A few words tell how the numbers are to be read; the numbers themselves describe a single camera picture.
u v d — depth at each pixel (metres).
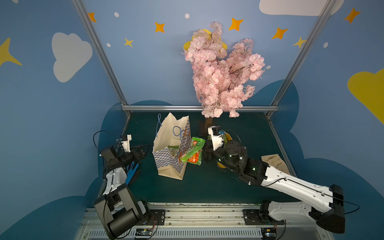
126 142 0.73
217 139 0.55
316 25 0.76
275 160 0.95
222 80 0.72
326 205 0.40
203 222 0.74
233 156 0.47
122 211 0.43
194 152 0.57
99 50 0.83
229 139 1.01
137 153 0.73
